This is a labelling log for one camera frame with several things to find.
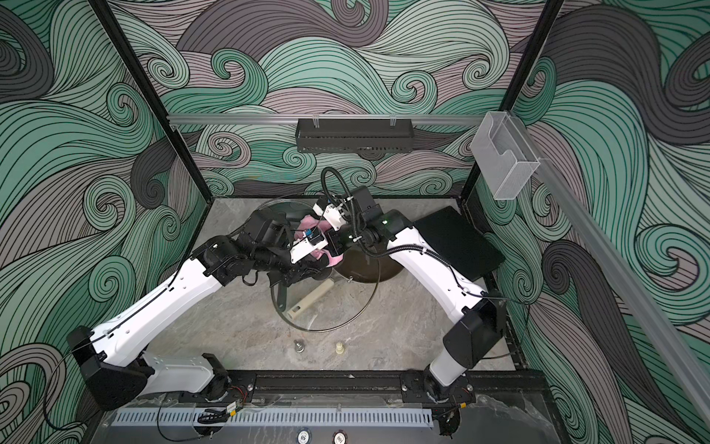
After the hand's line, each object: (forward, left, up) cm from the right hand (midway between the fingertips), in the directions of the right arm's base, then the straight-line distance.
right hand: (316, 245), depth 72 cm
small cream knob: (-20, -6, -24) cm, 32 cm away
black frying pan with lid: (+39, +17, -28) cm, 51 cm away
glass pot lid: (-4, -2, -27) cm, 28 cm away
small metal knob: (-19, +6, -23) cm, 30 cm away
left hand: (-5, 0, +1) cm, 5 cm away
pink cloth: (+4, +2, +5) cm, 7 cm away
